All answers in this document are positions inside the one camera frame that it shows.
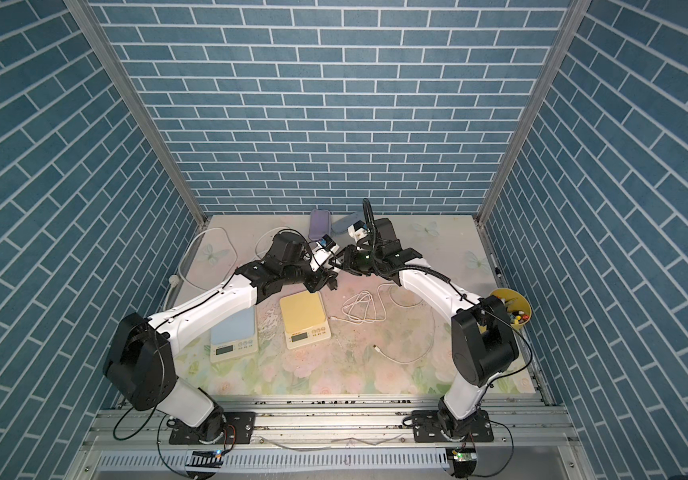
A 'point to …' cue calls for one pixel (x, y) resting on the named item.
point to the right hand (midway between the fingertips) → (335, 263)
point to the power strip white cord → (188, 243)
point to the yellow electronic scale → (304, 319)
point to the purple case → (320, 224)
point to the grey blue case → (341, 225)
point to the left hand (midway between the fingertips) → (337, 269)
